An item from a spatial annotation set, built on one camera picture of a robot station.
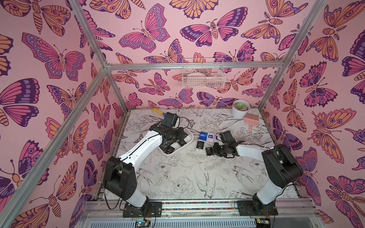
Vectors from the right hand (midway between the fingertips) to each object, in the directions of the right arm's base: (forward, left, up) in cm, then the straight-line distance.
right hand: (208, 151), depth 94 cm
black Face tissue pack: (+4, +5, +1) cm, 7 cm away
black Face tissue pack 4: (+1, +28, +1) cm, 28 cm away
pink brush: (+30, -36, -1) cm, 47 cm away
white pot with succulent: (+32, -25, +9) cm, 41 cm away
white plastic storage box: (+13, +14, +2) cm, 19 cm away
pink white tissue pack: (+10, -2, +1) cm, 11 cm away
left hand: (+4, +16, +15) cm, 22 cm away
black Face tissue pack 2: (0, 0, 0) cm, 1 cm away
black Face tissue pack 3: (+6, +18, +1) cm, 19 cm away
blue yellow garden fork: (+37, +34, -4) cm, 50 cm away
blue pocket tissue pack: (+11, +3, +1) cm, 12 cm away
